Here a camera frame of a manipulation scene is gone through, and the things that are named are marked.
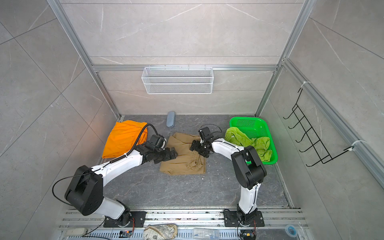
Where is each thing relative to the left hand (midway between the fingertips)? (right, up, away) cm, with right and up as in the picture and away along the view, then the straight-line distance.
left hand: (172, 152), depth 87 cm
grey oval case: (-6, +22, +27) cm, 35 cm away
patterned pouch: (-1, -33, -20) cm, 39 cm away
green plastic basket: (+58, +15, +22) cm, 64 cm away
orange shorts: (-38, +8, +17) cm, 42 cm away
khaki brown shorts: (+8, -6, +2) cm, 11 cm away
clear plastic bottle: (+18, -35, -19) cm, 44 cm away
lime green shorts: (+56, +4, +7) cm, 57 cm away
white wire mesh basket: (+2, +48, +14) cm, 50 cm away
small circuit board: (-20, -36, -17) cm, 45 cm away
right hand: (+13, +1, +8) cm, 15 cm away
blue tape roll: (+60, -35, -16) cm, 72 cm away
